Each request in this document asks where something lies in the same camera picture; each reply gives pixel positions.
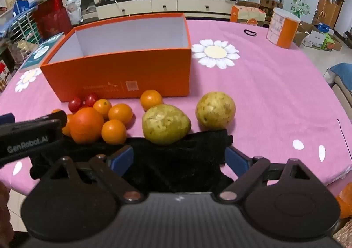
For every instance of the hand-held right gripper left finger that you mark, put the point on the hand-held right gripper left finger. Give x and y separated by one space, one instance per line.
121 158

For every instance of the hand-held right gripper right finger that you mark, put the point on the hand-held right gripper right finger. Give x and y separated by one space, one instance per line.
235 158

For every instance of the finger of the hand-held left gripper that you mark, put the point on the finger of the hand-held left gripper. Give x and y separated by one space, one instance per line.
57 117

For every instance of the red cherry tomato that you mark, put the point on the red cherry tomato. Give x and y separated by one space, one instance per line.
74 105
91 99

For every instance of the large orange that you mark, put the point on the large orange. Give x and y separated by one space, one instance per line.
86 125

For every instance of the yellow-green pear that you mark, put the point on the yellow-green pear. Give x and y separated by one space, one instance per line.
165 124
215 110

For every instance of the orange cardboard box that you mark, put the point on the orange cardboard box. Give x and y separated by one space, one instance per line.
118 72

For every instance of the black cloth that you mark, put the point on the black cloth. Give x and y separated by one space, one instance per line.
176 162

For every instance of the teal book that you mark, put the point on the teal book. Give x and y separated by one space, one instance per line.
38 54

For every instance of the pink floral tablecloth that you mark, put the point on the pink floral tablecloth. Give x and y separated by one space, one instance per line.
261 85

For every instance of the red gift bag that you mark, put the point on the red gift bag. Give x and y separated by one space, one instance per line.
52 19

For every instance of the white plastic bag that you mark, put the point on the white plastic bag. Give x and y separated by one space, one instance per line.
73 11

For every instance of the blue cushion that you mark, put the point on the blue cushion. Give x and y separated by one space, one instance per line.
342 72

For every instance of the orange and white canister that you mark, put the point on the orange and white canister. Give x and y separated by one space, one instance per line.
283 28

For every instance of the orange and white carton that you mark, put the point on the orange and white carton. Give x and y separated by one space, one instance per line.
247 15

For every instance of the green and white box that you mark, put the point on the green and white box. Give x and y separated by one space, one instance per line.
321 40

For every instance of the white tv cabinet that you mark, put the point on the white tv cabinet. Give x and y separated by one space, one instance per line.
165 6

